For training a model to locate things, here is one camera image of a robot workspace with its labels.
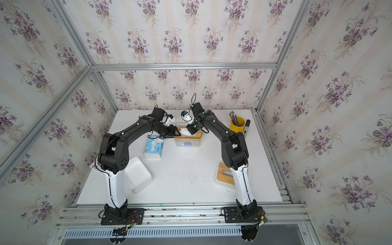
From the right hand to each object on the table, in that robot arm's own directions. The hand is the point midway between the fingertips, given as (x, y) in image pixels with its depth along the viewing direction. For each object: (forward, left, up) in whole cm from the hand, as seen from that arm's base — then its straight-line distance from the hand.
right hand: (191, 128), depth 97 cm
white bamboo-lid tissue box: (-28, -19, -5) cm, 35 cm away
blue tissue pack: (-13, +23, -2) cm, 26 cm away
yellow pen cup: (+1, -32, -1) cm, 32 cm away
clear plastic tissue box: (-7, +3, -3) cm, 8 cm away
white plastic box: (-28, +31, -9) cm, 43 cm away
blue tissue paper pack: (-3, +4, 0) cm, 5 cm away
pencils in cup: (+6, -28, +4) cm, 29 cm away
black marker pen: (+10, -40, -4) cm, 41 cm away
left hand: (-5, +8, 0) cm, 10 cm away
